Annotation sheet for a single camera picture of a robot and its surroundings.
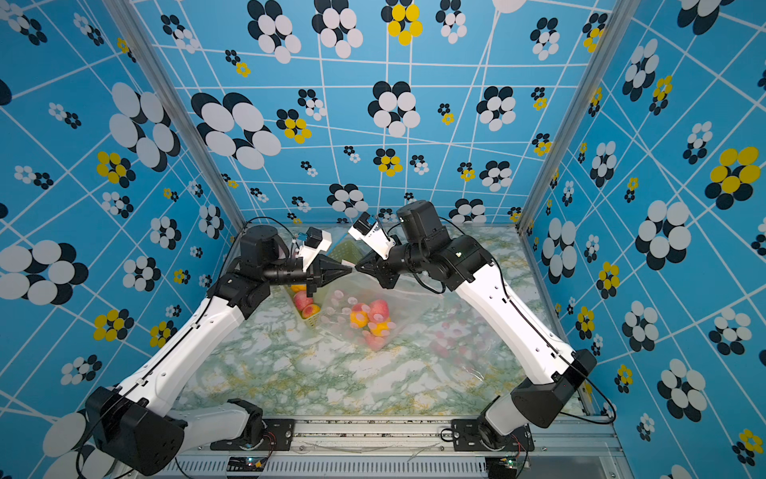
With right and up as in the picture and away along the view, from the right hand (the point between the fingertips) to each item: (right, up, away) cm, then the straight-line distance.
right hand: (366, 262), depth 65 cm
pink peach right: (+2, -13, +13) cm, 19 cm away
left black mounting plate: (-25, -43, +8) cm, 50 cm away
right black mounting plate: (+25, -39, +1) cm, 46 cm away
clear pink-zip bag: (-2, -13, +13) cm, 18 cm away
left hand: (-3, -1, +2) cm, 4 cm away
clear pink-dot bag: (+26, -24, +27) cm, 44 cm away
